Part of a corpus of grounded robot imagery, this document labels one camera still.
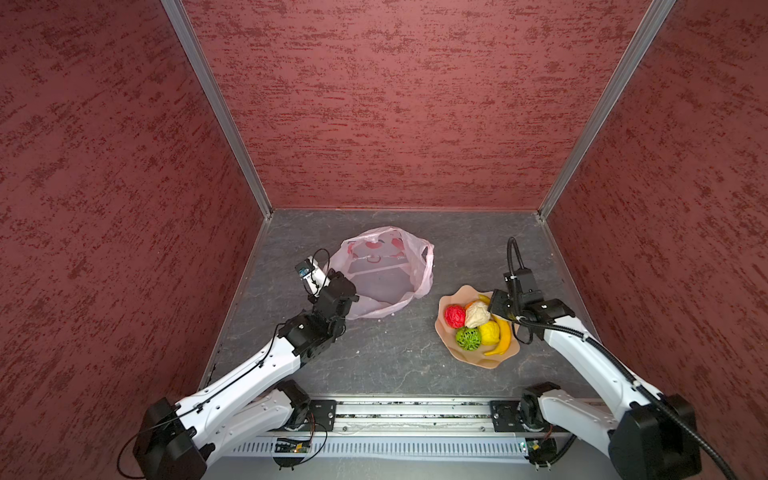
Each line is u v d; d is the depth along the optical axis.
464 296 0.92
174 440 0.38
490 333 0.83
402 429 0.73
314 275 0.64
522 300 0.63
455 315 0.84
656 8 0.70
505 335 0.82
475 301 0.88
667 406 0.39
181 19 0.71
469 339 0.81
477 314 0.81
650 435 0.40
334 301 0.55
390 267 1.03
